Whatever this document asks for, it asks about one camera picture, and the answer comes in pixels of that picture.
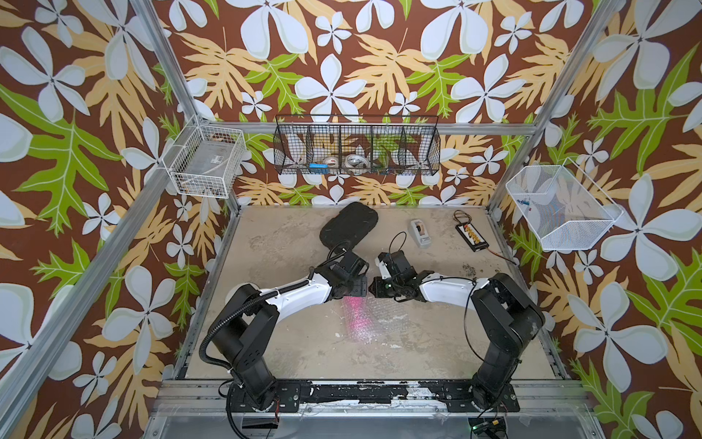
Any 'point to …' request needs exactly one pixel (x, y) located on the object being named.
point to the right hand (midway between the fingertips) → (367, 287)
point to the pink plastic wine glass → (357, 324)
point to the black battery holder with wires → (471, 235)
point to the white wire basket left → (205, 160)
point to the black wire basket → (387, 144)
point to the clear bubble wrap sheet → (370, 319)
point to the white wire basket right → (564, 208)
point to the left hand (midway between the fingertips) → (356, 281)
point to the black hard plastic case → (352, 221)
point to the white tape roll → (235, 288)
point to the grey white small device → (420, 233)
